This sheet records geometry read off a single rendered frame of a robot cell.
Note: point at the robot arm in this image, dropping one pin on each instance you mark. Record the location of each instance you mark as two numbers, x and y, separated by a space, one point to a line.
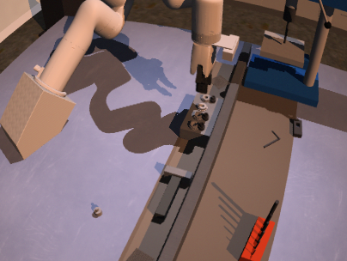
95 16

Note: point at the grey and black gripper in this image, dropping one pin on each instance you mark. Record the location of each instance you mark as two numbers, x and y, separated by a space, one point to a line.
202 60

